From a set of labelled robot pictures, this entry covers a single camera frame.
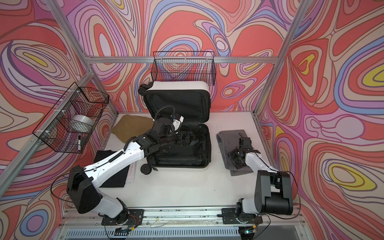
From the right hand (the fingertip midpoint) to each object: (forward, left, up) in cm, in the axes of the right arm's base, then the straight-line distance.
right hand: (231, 161), depth 91 cm
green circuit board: (-34, +59, -1) cm, 68 cm away
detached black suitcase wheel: (-5, +52, +2) cm, 52 cm away
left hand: (+4, +25, +23) cm, 34 cm away
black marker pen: (0, +79, +25) cm, 83 cm away
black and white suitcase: (+24, +23, +29) cm, 44 cm away
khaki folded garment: (+27, +70, +3) cm, 75 cm away
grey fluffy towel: (+14, 0, +2) cm, 14 cm away
